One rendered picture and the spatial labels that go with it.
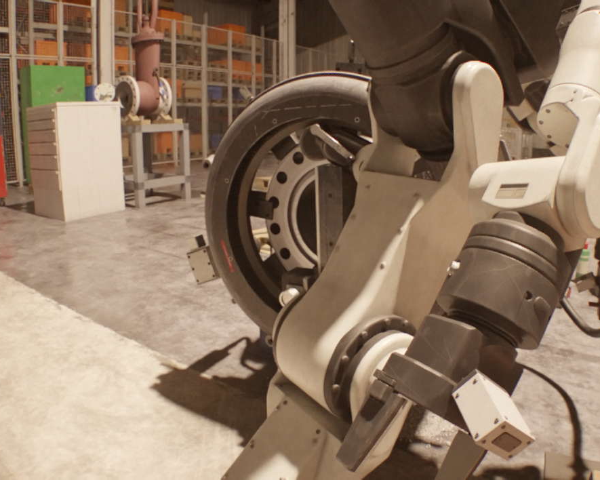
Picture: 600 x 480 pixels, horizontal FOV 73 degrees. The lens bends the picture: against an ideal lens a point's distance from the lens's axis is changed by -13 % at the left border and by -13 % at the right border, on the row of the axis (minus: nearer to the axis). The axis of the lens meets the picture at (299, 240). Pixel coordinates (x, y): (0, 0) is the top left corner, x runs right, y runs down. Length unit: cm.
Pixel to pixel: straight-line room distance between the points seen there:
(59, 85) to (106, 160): 357
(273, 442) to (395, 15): 53
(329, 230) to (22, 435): 108
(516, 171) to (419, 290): 24
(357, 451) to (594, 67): 38
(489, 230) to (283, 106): 86
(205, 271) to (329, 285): 87
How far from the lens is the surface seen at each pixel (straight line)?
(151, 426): 146
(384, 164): 66
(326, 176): 108
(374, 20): 54
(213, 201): 129
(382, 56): 55
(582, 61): 47
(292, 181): 129
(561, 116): 45
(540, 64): 69
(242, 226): 132
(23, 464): 144
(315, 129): 109
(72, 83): 847
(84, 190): 486
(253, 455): 64
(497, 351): 34
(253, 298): 129
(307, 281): 110
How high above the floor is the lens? 85
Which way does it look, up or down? 14 degrees down
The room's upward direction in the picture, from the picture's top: straight up
